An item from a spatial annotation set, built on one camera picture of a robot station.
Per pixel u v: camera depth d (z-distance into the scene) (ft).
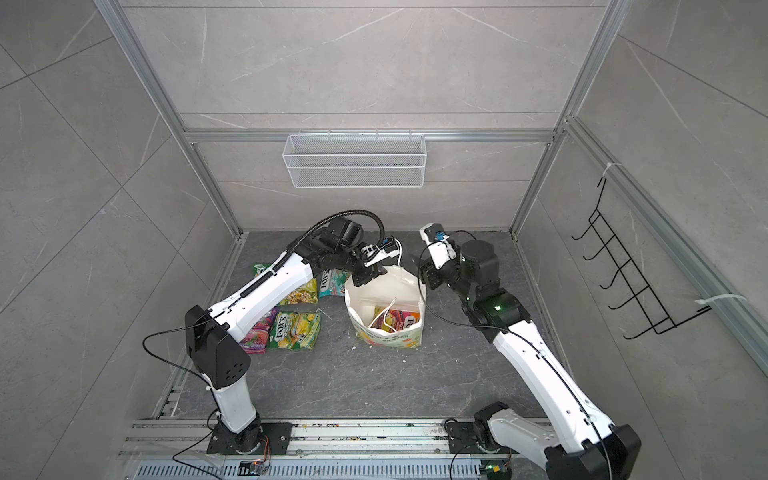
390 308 3.12
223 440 2.39
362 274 2.30
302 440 2.45
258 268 3.43
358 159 3.22
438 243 1.84
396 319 3.03
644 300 2.11
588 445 1.22
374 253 2.17
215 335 1.45
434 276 2.02
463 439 2.39
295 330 2.94
